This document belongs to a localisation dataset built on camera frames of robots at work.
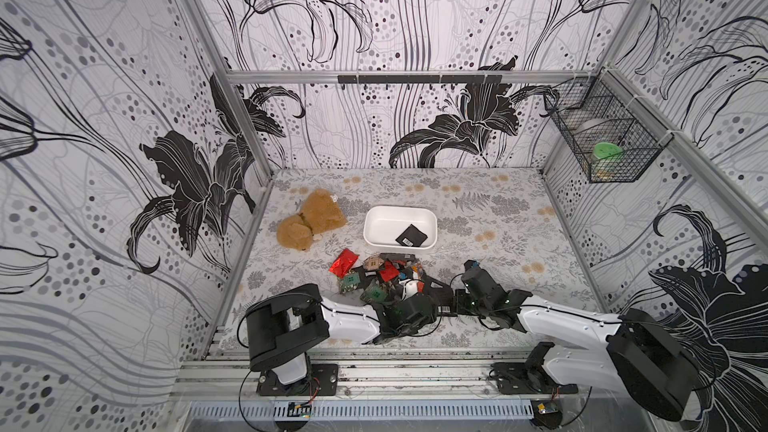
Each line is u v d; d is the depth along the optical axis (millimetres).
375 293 862
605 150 784
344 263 922
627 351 414
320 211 938
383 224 1041
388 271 889
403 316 636
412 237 985
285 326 472
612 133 791
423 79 944
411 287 770
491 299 656
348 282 892
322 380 734
